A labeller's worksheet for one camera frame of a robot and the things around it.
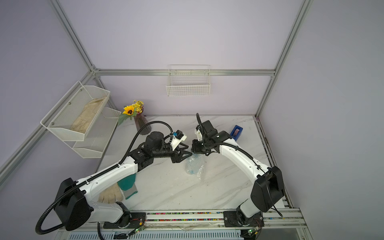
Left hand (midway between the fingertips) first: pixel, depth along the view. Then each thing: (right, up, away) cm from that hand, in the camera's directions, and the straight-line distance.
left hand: (188, 151), depth 75 cm
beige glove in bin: (-55, +16, +2) cm, 57 cm away
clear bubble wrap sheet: (+7, -15, +11) cm, 20 cm away
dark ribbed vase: (-33, +17, +24) cm, 45 cm away
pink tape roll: (+32, +10, +28) cm, 44 cm away
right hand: (+3, -1, +6) cm, 6 cm away
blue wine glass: (+3, -7, +3) cm, 8 cm away
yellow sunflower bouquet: (-36, +23, +16) cm, 46 cm away
